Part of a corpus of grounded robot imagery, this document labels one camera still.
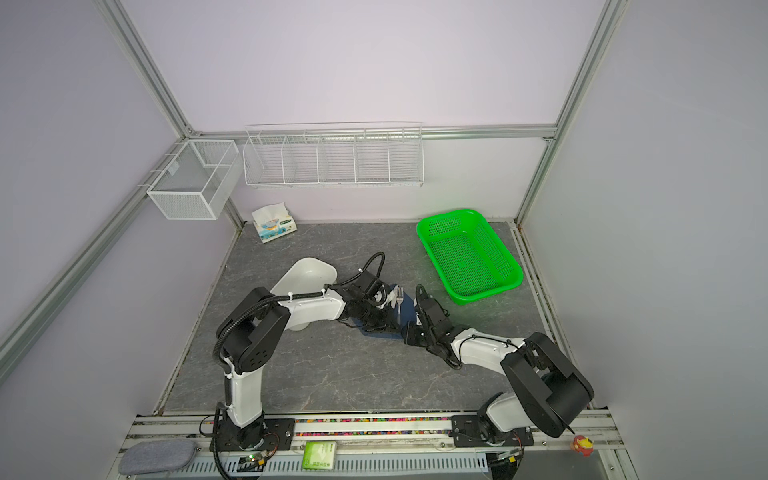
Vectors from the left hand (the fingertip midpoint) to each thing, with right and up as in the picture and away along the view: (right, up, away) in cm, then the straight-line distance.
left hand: (400, 333), depth 88 cm
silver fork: (0, +9, +11) cm, 14 cm away
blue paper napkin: (+2, +4, +6) cm, 8 cm away
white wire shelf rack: (-22, +56, +9) cm, 61 cm away
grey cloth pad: (-58, -23, -18) cm, 65 cm away
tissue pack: (-48, +36, +25) cm, 65 cm away
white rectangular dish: (-32, +16, +16) cm, 39 cm away
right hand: (+1, 0, +2) cm, 2 cm away
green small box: (-19, -23, -18) cm, 35 cm away
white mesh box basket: (-69, +47, +12) cm, 84 cm away
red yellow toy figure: (+42, -20, -21) cm, 50 cm away
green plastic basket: (+26, +22, +21) cm, 40 cm away
